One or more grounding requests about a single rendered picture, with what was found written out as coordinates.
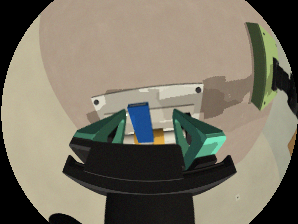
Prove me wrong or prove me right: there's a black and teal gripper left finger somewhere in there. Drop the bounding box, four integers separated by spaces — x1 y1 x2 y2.
73 109 127 143

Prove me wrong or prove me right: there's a white rectangular mounting plate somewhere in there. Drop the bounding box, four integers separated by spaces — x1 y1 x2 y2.
91 83 204 120

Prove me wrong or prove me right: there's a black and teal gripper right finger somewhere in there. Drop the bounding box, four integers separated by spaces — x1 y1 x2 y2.
172 109 226 170

